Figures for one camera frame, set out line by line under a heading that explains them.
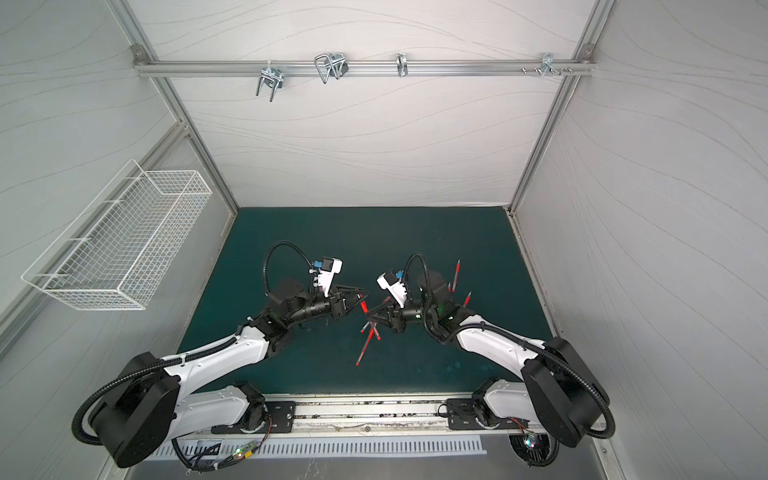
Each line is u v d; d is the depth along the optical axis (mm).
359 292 733
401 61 717
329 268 690
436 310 646
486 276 1055
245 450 684
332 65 765
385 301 707
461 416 733
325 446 703
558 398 419
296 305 639
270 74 775
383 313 716
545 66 769
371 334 877
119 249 688
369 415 751
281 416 735
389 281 699
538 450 719
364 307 735
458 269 1016
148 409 405
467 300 933
